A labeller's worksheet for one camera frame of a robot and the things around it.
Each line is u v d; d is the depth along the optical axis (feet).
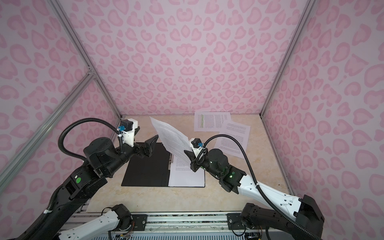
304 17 2.37
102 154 1.33
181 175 2.90
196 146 1.89
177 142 2.22
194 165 1.99
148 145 1.68
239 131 3.62
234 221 2.42
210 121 3.85
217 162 1.68
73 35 2.53
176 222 2.46
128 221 2.18
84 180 1.35
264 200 1.43
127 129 1.53
